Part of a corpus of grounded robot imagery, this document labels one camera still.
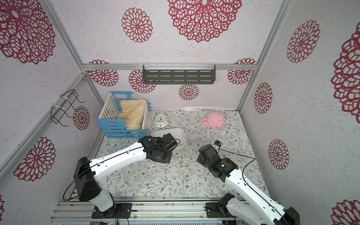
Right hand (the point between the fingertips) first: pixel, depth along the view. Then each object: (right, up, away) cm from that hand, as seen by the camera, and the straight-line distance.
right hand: (203, 158), depth 79 cm
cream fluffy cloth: (-50, +28, +29) cm, 64 cm away
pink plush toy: (+13, +23, +26) cm, 37 cm away
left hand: (-21, 0, -1) cm, 21 cm away
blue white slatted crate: (-64, +16, +28) cm, 72 cm away
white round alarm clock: (-28, +22, +30) cm, 47 cm away
